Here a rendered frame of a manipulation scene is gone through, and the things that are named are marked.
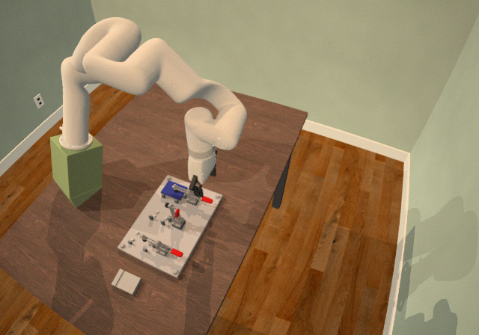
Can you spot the toggle clamp with red handle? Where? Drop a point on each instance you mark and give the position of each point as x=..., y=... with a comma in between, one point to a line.
x=159, y=248
x=176, y=222

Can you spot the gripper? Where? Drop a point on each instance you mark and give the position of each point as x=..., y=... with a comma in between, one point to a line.
x=199, y=170

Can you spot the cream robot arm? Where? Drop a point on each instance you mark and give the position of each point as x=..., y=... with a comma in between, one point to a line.
x=134, y=70

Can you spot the blue flat plate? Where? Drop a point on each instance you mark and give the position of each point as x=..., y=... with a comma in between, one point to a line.
x=168, y=191

